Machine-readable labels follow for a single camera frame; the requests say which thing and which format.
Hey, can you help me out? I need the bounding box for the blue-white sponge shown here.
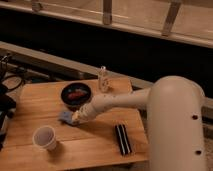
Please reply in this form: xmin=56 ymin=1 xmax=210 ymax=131
xmin=59 ymin=111 xmax=79 ymax=126

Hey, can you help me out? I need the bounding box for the black cables and equipment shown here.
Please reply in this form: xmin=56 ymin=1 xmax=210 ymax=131
xmin=0 ymin=53 xmax=26 ymax=151

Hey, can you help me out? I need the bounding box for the clear glass bottle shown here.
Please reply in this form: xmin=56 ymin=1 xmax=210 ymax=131
xmin=98 ymin=66 xmax=109 ymax=93

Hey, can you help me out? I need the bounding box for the white paper cup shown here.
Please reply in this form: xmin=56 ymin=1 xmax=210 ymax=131
xmin=32 ymin=125 xmax=57 ymax=151

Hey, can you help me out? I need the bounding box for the black bowl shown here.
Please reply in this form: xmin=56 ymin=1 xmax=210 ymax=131
xmin=61 ymin=82 xmax=92 ymax=108

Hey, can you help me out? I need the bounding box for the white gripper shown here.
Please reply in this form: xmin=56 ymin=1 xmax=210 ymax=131
xmin=72 ymin=104 xmax=95 ymax=122

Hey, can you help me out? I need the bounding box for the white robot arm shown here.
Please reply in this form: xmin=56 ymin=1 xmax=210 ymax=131
xmin=73 ymin=76 xmax=207 ymax=171

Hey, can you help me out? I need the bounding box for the red sausage in bowl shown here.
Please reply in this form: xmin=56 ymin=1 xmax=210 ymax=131
xmin=68 ymin=90 xmax=85 ymax=100

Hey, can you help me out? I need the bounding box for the black striped rectangular block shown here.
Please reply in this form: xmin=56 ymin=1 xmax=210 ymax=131
xmin=115 ymin=124 xmax=132 ymax=155

